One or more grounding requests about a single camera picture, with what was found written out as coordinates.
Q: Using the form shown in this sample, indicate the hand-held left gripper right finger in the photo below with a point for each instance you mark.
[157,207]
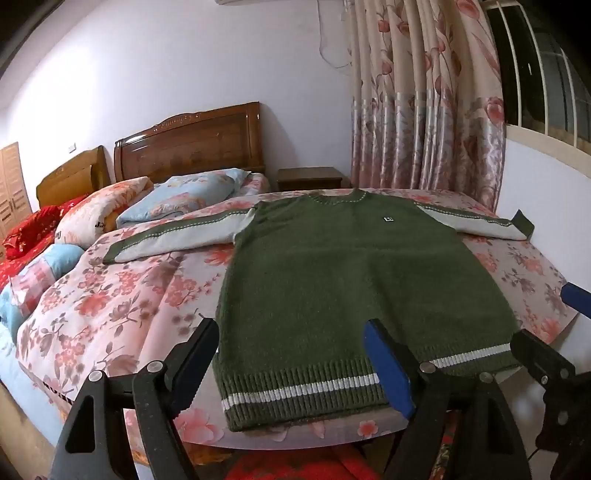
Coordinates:
[388,369]

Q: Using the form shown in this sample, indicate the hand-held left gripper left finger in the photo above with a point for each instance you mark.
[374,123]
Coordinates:
[198,355]

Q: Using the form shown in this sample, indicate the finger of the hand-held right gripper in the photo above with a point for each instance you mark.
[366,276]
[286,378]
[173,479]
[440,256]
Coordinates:
[535,353]
[577,300]

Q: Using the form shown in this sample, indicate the green knit sweater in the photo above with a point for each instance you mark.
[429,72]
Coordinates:
[323,286]

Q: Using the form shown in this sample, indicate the red patterned cloth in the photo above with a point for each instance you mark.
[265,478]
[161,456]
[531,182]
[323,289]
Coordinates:
[295,464]

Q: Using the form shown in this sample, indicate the blue floral pillow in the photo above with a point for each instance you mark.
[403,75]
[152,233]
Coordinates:
[184,196]

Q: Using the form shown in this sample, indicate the blue and pink quilt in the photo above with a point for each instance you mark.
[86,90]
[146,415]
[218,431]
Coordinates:
[51,265]

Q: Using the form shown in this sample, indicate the wooden nightstand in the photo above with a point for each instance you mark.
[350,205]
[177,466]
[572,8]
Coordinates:
[311,179]

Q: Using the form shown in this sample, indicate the red blanket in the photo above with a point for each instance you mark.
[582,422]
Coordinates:
[32,230]

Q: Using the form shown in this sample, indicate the dark wooden headboard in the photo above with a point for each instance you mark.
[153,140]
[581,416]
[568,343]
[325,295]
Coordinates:
[194,147]

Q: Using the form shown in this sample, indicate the light wooden headboard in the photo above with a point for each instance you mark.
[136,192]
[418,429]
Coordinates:
[74,177]

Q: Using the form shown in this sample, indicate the barred window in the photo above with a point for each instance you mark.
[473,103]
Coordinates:
[540,69]

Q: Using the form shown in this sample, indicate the wooden wardrobe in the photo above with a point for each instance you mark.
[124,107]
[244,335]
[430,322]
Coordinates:
[11,194]

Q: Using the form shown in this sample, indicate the floral curtain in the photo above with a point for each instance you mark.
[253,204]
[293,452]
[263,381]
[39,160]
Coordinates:
[415,101]

